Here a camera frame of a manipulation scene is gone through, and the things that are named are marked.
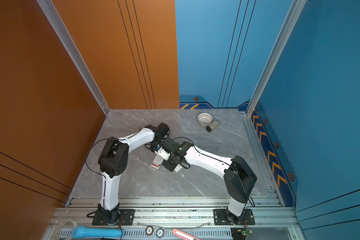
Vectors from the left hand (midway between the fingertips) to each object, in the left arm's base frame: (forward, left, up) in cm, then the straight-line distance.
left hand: (163, 152), depth 97 cm
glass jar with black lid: (+21, -34, +3) cm, 40 cm away
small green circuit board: (-42, -41, -2) cm, 59 cm away
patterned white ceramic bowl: (+28, -29, +3) cm, 40 cm away
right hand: (-12, -4, +9) cm, 16 cm away
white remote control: (-7, +3, 0) cm, 8 cm away
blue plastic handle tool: (-43, +33, +2) cm, 54 cm away
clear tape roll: (-42, +46, 0) cm, 62 cm away
